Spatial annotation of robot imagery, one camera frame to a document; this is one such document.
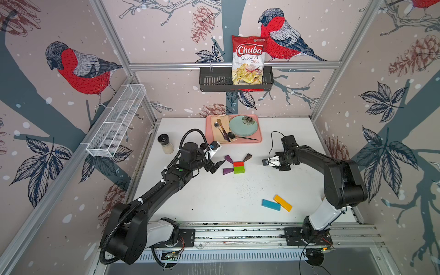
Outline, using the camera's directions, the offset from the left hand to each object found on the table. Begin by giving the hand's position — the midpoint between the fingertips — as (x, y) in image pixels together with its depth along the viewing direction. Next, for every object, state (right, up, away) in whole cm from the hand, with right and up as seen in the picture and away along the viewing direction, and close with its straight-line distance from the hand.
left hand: (220, 149), depth 82 cm
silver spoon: (-3, +13, +34) cm, 36 cm away
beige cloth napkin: (-1, +13, +36) cm, 38 cm away
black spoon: (+7, +6, +29) cm, 30 cm away
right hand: (+32, -7, +16) cm, 36 cm away
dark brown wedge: (+16, -6, +17) cm, 24 cm away
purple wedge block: (+4, -7, +17) cm, 19 cm away
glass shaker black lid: (-33, +4, +14) cm, 36 cm away
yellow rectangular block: (+32, -27, +1) cm, 42 cm away
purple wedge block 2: (+3, -13, +11) cm, 18 cm away
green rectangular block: (+10, -12, +11) cm, 20 cm away
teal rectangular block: (+25, -28, +1) cm, 38 cm away
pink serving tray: (+24, +6, +29) cm, 38 cm away
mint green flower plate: (+16, +13, +36) cm, 41 cm away
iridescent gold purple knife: (-1, +15, +37) cm, 40 cm away
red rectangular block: (+10, -10, +16) cm, 21 cm away
